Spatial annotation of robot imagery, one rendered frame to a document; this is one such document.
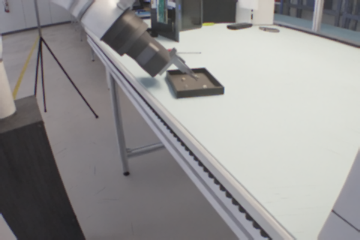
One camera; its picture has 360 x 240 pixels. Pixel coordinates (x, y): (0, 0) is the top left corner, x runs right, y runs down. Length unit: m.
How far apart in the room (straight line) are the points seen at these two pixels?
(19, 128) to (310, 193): 0.71
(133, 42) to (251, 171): 0.28
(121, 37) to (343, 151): 0.37
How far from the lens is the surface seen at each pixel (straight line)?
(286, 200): 0.25
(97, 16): 0.44
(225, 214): 0.31
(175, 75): 0.51
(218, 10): 1.29
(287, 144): 0.33
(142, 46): 0.44
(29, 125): 0.78
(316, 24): 2.03
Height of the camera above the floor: 1.17
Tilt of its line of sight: 29 degrees down
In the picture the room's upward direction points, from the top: 1 degrees counter-clockwise
